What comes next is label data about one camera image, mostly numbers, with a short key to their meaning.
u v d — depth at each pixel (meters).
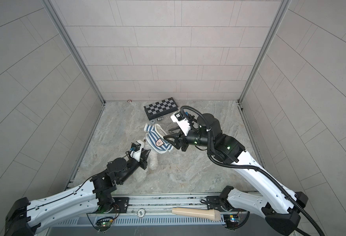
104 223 0.65
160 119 1.05
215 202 0.71
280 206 0.37
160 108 1.08
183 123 0.50
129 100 1.20
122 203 0.71
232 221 0.68
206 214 0.67
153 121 1.05
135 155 0.60
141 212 0.69
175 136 0.51
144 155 0.65
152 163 0.67
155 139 0.64
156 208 0.71
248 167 0.40
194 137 0.50
